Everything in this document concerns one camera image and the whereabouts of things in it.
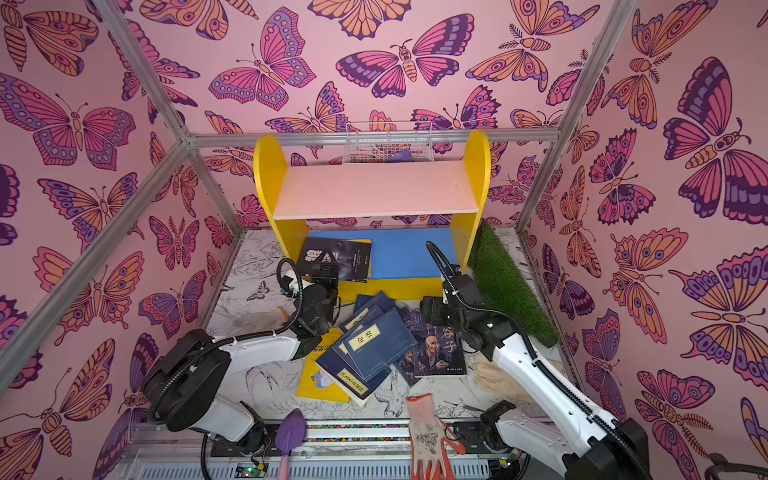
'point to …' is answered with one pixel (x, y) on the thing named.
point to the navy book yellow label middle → (359, 319)
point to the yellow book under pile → (314, 383)
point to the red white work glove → (429, 439)
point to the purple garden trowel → (290, 436)
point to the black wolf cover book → (352, 257)
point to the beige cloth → (491, 378)
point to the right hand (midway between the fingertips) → (435, 301)
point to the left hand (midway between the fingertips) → (337, 255)
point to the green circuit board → (248, 470)
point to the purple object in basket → (401, 156)
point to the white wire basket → (389, 152)
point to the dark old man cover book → (439, 352)
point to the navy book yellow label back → (381, 300)
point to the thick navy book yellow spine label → (344, 376)
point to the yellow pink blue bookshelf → (421, 216)
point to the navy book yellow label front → (379, 343)
